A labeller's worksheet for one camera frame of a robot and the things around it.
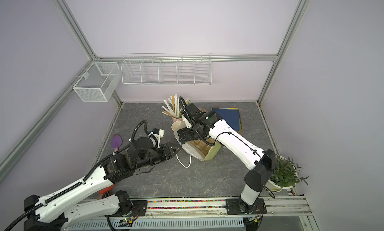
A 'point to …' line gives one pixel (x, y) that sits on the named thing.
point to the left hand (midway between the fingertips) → (179, 152)
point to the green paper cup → (177, 125)
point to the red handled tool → (102, 191)
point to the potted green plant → (285, 175)
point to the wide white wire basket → (166, 69)
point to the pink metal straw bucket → (176, 119)
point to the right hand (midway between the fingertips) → (187, 137)
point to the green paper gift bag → (191, 149)
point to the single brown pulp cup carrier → (202, 146)
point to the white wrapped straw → (176, 105)
